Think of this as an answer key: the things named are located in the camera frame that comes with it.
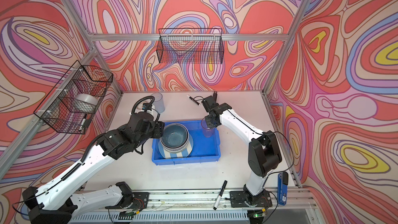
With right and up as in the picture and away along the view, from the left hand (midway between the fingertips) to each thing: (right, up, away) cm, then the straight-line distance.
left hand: (162, 123), depth 71 cm
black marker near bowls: (+16, +10, +40) cm, 44 cm away
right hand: (+27, -3, +17) cm, 32 cm away
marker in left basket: (-38, 0, +1) cm, 38 cm away
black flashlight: (+29, +17, +47) cm, 58 cm away
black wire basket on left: (-46, +7, -5) cm, 46 cm away
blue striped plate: (+1, -19, +13) cm, 23 cm away
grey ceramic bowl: (+5, -14, +6) cm, 16 cm away
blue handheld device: (+58, -32, +3) cm, 66 cm away
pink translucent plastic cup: (+22, -8, +22) cm, 32 cm away
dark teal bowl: (+4, -9, +13) cm, 16 cm away
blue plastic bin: (+20, -18, +21) cm, 34 cm away
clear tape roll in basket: (-35, +10, -1) cm, 37 cm away
